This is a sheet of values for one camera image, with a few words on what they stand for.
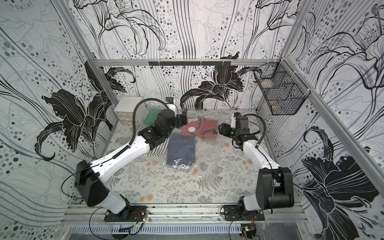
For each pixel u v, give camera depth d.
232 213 0.72
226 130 0.77
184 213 0.75
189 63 0.91
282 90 0.88
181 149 0.93
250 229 0.71
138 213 0.73
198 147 0.97
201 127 1.04
